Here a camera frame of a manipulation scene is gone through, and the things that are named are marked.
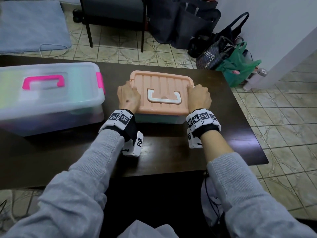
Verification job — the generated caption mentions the person's left hand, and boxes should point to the person's left hand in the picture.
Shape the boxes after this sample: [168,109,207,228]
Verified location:
[117,81,142,114]

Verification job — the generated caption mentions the person's right hand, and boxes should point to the person's right hand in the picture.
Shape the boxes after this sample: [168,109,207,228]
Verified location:
[187,84,212,114]

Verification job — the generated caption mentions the teal bag roll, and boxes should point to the teal bag roll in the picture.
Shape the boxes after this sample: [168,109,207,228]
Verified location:
[142,114,186,124]

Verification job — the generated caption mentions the clear lid pink handle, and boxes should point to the clear lid pink handle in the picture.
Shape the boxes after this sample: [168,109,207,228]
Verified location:
[0,62,106,122]

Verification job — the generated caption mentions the large clear storage bin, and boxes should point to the large clear storage bin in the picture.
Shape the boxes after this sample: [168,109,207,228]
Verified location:
[0,62,106,137]

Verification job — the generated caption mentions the person's left forearm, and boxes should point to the person's left forearm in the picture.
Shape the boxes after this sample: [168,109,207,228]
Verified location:
[2,130,125,238]

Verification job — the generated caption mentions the person's right forearm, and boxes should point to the person's right forearm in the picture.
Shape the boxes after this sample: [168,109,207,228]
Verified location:
[200,130,317,238]

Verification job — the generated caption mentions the person's black trousers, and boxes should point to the person's black trousers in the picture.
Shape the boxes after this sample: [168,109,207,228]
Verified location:
[99,171,223,238]

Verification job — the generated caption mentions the black left wristband with markers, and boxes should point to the black left wristband with markers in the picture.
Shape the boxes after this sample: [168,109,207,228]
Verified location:
[98,109,138,143]

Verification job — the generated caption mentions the black wristband with markers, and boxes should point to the black wristband with markers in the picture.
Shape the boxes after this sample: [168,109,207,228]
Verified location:
[98,109,138,143]
[186,108,221,139]

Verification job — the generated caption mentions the black right wristband with markers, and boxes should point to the black right wristband with markers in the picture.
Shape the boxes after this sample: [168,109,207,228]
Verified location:
[186,108,221,139]

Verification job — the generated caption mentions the green plastic bag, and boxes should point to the green plastic bag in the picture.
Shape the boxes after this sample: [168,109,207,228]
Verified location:
[215,41,262,88]

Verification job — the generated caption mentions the pale pink bottle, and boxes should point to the pale pink bottle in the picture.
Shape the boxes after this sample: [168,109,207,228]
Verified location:
[243,68,268,92]

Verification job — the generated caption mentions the black chair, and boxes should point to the black chair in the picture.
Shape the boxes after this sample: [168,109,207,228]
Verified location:
[79,0,147,53]

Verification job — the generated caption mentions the pair of black shoes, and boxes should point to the pair of black shoes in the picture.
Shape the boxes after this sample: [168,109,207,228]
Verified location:
[72,8,84,24]

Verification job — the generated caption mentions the blue-grey floor mat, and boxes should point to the blue-grey floor mat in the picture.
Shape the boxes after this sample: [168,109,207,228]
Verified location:
[0,0,72,54]

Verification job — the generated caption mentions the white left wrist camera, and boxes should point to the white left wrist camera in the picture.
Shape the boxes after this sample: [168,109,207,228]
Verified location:
[122,131,144,158]

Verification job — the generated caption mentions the black right camera cable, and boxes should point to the black right camera cable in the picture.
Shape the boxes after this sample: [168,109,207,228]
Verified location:
[204,171,222,226]

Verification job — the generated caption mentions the white cable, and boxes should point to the white cable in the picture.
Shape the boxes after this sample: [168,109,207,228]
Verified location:
[38,44,71,57]

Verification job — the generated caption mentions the tangled dark floor cables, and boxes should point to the tangled dark floor cables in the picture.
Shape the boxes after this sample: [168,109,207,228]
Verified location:
[0,190,15,228]

